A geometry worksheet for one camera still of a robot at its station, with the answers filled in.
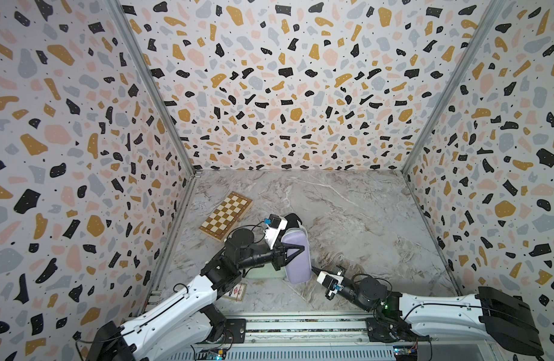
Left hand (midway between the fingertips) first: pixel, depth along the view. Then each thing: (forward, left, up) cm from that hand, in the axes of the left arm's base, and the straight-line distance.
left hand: (302, 245), depth 67 cm
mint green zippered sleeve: (-6, +10, -3) cm, 12 cm away
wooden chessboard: (+22, +34, -22) cm, 46 cm away
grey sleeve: (-6, +1, -5) cm, 8 cm away
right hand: (-3, -4, -9) cm, 10 cm away
